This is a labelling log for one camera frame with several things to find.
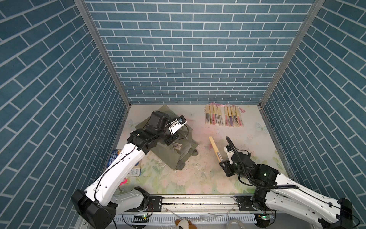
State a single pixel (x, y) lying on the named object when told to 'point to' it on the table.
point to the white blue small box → (136, 171)
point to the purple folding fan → (230, 109)
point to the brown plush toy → (184, 223)
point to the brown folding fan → (215, 111)
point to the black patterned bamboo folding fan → (208, 114)
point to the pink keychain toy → (125, 181)
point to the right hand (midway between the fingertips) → (221, 165)
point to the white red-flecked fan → (235, 122)
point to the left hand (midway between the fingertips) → (179, 129)
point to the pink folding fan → (213, 115)
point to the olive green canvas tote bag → (174, 155)
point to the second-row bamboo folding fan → (177, 146)
